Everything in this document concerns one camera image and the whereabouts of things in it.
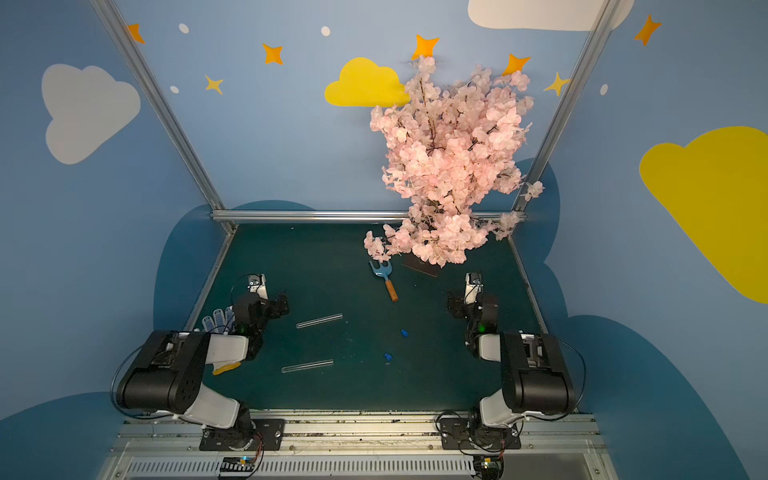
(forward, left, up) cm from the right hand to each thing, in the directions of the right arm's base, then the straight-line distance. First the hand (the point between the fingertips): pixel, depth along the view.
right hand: (468, 288), depth 95 cm
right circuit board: (-46, -2, -10) cm, 48 cm away
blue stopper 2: (-22, +25, -6) cm, 33 cm away
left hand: (-5, +64, +1) cm, 64 cm away
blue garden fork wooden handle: (+10, +28, -6) cm, 31 cm away
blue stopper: (-14, +20, -7) cm, 25 cm away
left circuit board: (-50, +60, -9) cm, 79 cm away
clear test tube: (-11, +48, -6) cm, 49 cm away
